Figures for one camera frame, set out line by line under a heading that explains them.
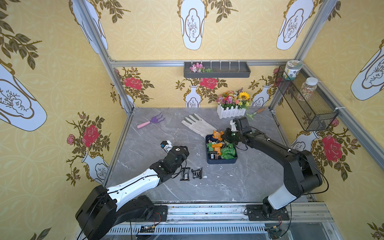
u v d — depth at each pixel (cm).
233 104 106
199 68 88
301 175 45
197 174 86
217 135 90
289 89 103
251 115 117
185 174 86
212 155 89
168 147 76
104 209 40
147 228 73
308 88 72
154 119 116
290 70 86
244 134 69
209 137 101
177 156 62
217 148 93
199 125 110
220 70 92
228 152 92
